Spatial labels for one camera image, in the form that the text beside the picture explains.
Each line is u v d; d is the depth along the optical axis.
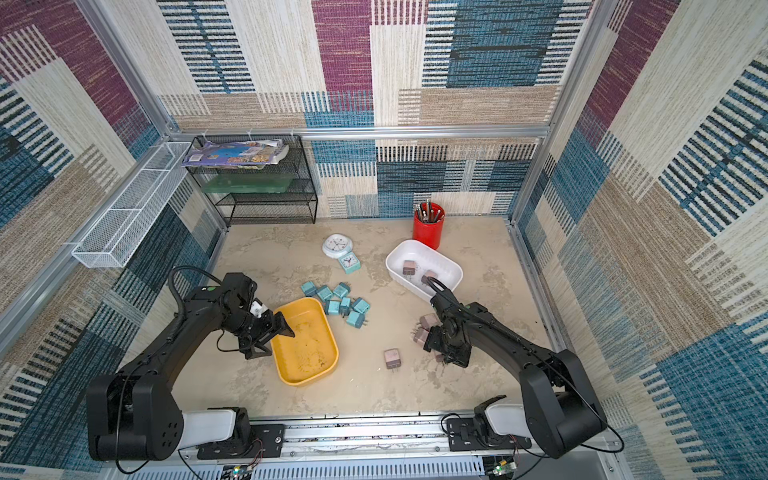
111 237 0.71
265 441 0.73
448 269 1.03
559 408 0.41
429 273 1.02
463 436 0.73
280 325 0.73
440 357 0.77
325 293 0.97
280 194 1.14
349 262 1.05
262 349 0.78
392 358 0.85
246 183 1.03
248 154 0.82
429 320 0.91
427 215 1.01
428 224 1.01
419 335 0.88
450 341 0.72
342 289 0.99
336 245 1.09
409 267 1.05
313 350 0.88
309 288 0.99
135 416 0.40
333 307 0.94
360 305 0.94
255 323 0.71
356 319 0.92
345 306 0.94
